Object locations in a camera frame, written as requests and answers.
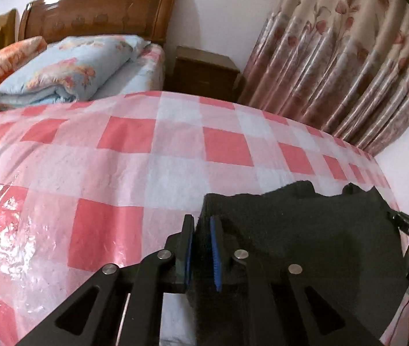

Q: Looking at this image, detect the wooden nightstand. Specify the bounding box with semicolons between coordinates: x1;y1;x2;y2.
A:
170;46;242;104

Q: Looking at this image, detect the dark striped knit sweater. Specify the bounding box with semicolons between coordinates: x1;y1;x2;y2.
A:
186;179;409;346

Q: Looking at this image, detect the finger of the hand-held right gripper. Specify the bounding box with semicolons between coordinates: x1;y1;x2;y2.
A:
388;210;409;240

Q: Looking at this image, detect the pink floral curtain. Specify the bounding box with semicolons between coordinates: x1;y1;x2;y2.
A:
238;0;409;156

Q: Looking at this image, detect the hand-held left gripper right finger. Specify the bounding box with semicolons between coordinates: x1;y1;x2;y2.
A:
210;216;385;346

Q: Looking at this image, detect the pink checked bed sheet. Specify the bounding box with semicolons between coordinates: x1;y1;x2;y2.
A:
0;90;407;346

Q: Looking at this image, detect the large carved wooden headboard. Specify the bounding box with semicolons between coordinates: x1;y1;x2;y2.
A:
18;0;182;49

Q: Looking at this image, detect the light blue floral quilt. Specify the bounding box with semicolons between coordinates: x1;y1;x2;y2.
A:
0;35;153;106

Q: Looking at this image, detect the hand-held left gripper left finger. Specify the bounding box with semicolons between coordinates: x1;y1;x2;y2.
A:
16;214;195;346

